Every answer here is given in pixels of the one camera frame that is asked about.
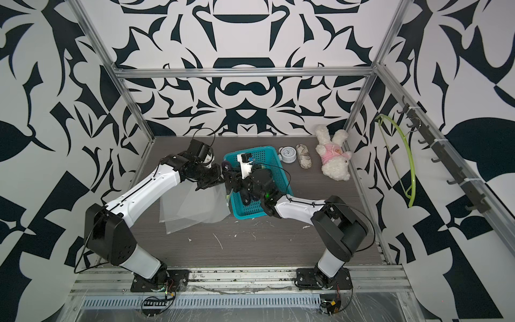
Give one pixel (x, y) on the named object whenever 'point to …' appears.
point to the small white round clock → (287, 154)
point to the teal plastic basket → (265, 157)
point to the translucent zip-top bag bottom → (178, 224)
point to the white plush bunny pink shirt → (335, 157)
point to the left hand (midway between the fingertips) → (223, 176)
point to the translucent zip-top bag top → (204, 205)
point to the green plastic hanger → (405, 190)
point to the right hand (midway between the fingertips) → (226, 168)
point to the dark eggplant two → (246, 196)
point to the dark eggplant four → (226, 166)
